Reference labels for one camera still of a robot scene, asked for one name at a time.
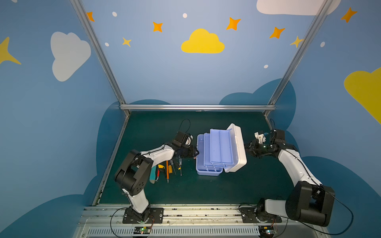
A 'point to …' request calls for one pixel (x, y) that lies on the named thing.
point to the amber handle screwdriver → (170, 171)
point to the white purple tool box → (218, 149)
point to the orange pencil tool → (167, 171)
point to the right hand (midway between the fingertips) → (244, 146)
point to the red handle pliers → (158, 172)
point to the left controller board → (142, 230)
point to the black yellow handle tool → (160, 166)
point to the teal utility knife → (153, 174)
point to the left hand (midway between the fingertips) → (198, 153)
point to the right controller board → (266, 231)
